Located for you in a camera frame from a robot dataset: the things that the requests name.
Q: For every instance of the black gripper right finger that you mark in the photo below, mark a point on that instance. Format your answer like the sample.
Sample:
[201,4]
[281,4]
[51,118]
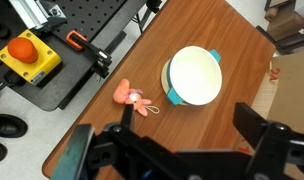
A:
[248,123]

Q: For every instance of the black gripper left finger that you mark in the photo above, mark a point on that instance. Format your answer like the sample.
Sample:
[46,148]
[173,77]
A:
[75,153]

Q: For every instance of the cream bowl teal rim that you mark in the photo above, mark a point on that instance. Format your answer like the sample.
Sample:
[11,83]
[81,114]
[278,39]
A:
[195,75]

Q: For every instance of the pink plush toy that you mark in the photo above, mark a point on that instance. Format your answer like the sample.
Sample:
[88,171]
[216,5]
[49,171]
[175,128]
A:
[123,93]

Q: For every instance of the orange black bar clamp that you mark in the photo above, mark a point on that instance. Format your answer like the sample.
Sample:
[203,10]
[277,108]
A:
[88,50]
[152,6]

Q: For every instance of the brown cardboard box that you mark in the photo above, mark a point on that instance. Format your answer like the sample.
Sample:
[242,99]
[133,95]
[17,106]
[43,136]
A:
[287,23]

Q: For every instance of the yellow emergency stop box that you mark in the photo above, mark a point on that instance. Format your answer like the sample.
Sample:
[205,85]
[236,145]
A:
[28,56]

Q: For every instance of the cardboard tube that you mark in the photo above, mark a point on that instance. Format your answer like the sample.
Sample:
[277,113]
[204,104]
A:
[271,13]

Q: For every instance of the black perforated breadboard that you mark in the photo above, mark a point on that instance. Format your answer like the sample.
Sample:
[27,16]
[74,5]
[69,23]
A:
[92,15]

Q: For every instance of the black metal cart frame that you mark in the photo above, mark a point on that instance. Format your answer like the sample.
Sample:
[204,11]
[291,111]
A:
[285,41]

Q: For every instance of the aluminium extrusion rail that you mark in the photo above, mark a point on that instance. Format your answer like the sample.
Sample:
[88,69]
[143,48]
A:
[32,11]

